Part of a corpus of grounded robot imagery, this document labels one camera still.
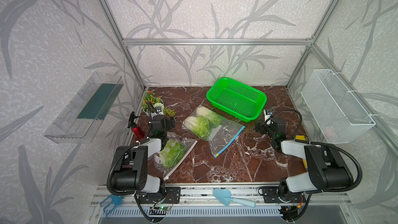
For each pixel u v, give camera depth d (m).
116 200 0.72
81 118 0.64
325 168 0.45
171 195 0.73
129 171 0.44
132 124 0.84
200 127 0.88
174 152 0.80
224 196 0.73
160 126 0.69
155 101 0.94
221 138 0.93
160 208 0.71
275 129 0.71
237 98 1.13
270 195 0.73
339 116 0.62
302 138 0.92
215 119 0.91
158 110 0.80
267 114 0.83
